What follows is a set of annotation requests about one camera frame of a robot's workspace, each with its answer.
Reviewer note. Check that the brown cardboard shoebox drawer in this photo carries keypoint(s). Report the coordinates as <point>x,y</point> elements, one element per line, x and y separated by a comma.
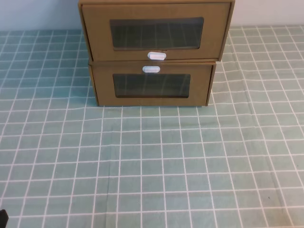
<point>155,33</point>

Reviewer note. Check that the upper shoebox outer shell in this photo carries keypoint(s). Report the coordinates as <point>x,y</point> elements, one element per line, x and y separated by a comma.
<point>154,2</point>

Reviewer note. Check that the black object at corner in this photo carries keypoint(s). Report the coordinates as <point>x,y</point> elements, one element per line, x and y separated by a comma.
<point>3,218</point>

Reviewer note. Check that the white drawer handle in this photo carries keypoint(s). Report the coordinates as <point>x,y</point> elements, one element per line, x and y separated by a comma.
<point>159,56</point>
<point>151,69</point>

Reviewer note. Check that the cyan checkered tablecloth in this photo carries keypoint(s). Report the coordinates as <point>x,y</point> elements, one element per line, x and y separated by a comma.
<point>237,163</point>

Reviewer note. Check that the lower brown cardboard shoebox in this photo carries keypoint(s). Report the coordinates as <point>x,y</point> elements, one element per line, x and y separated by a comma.
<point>123,83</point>

